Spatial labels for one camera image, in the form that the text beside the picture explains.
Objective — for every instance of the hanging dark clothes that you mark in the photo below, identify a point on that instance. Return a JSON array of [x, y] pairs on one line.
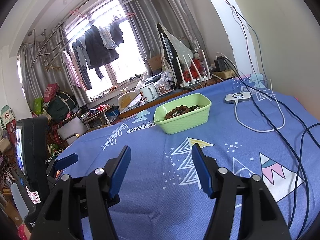
[[91, 53]]

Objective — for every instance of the snack bag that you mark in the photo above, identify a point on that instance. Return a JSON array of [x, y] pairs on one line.
[[164, 84]]

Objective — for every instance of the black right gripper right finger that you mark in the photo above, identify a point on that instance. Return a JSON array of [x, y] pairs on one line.
[[260, 216]]

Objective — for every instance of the white storage box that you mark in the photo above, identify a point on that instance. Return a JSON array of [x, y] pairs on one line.
[[72, 130]]

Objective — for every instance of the black power adapter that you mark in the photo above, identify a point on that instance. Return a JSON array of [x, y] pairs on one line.
[[220, 64]]

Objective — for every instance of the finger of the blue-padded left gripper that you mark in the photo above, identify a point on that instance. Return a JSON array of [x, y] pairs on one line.
[[61, 164]]

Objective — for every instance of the blue patterned table cloth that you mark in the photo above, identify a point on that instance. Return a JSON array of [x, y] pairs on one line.
[[166, 192]]

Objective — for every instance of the dark green bag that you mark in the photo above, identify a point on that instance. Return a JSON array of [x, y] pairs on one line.
[[60, 106]]

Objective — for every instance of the green plastic tray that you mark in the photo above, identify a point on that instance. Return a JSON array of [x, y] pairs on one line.
[[183, 113]]

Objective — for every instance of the white electric kettle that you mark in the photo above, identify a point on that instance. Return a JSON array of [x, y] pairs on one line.
[[148, 92]]

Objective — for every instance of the black monitor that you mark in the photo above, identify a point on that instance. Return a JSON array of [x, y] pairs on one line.
[[169, 46]]

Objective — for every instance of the white wifi router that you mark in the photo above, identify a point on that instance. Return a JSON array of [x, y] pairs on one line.
[[191, 69]]

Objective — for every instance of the grey curtain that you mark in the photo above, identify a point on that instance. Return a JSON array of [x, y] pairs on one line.
[[174, 15]]

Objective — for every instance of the white charger hub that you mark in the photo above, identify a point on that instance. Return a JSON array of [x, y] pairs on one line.
[[237, 97]]

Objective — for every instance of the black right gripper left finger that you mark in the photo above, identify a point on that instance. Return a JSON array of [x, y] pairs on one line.
[[73, 199]]

